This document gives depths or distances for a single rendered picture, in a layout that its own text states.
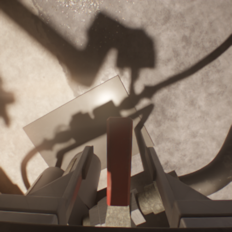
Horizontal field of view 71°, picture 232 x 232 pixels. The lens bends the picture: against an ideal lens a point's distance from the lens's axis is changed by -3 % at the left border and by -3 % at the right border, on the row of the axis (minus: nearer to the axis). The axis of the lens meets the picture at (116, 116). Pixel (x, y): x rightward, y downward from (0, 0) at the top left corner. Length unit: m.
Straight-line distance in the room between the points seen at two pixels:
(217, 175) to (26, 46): 0.65
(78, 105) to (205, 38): 0.49
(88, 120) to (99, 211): 0.44
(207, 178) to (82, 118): 0.50
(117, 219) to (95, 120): 0.47
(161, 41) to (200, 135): 0.38
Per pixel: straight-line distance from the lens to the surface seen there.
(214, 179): 0.22
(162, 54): 0.63
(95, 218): 0.24
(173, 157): 0.72
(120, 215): 0.19
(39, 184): 0.40
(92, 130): 0.64
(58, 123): 0.67
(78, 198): 0.27
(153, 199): 0.22
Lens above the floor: 0.61
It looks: 75 degrees down
